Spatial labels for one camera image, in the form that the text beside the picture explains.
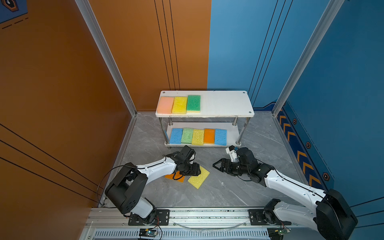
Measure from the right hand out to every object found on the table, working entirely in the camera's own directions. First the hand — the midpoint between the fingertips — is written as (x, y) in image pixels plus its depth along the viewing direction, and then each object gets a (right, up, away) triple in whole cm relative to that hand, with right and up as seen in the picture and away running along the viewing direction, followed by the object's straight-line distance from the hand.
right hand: (215, 167), depth 79 cm
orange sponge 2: (-2, +15, +18) cm, 23 cm away
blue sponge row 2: (-24, +16, +18) cm, 34 cm away
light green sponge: (-16, +17, +18) cm, 30 cm away
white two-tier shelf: (+7, +30, -4) cm, 31 cm away
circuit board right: (+28, -29, -8) cm, 41 cm away
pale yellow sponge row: (-9, +15, +17) cm, 24 cm away
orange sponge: (-19, -1, -8) cm, 21 cm away
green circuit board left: (-33, -29, -8) cm, 45 cm away
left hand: (-9, -4, +8) cm, 13 cm away
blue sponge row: (+6, +15, +18) cm, 24 cm away
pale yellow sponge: (-9, -9, +6) cm, 14 cm away
